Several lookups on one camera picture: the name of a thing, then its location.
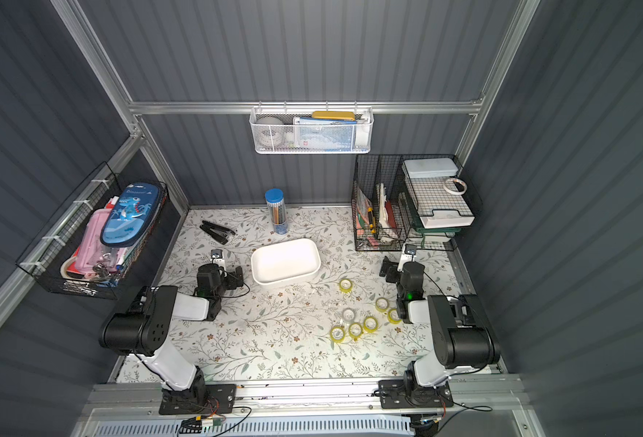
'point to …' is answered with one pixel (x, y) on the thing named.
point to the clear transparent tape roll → (349, 314)
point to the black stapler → (217, 232)
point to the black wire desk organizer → (411, 202)
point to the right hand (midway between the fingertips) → (407, 258)
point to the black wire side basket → (54, 256)
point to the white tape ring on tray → (454, 192)
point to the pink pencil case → (94, 251)
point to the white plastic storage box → (285, 260)
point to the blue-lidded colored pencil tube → (275, 198)
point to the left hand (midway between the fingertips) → (227, 267)
